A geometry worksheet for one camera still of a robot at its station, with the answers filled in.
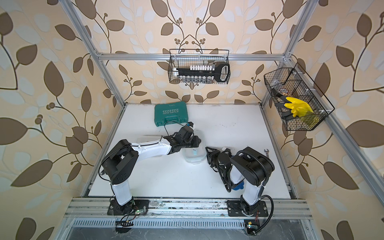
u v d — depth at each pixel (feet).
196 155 2.84
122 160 1.59
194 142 2.64
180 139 2.32
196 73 2.87
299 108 2.26
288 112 2.10
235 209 2.38
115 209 2.42
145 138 3.06
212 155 2.68
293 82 2.65
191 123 2.77
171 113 3.57
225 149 2.91
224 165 2.27
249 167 1.62
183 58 2.99
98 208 2.48
